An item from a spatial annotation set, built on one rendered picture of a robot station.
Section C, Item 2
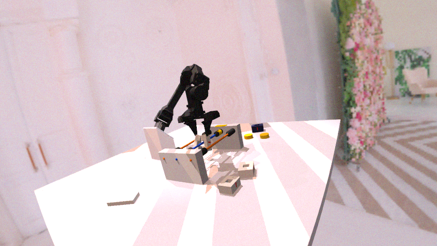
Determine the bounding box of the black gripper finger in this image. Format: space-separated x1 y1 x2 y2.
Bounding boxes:
184 120 197 135
202 120 212 136

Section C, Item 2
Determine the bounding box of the yellow flat cylinder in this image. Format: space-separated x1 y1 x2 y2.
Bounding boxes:
260 133 269 139
244 133 253 140

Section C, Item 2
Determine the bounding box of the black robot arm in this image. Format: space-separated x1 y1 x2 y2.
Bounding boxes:
154 64 209 132

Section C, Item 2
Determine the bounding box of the tan square block with hole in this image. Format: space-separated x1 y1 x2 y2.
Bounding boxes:
218 175 241 195

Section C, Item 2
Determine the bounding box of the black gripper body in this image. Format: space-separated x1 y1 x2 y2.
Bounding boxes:
177 100 220 123

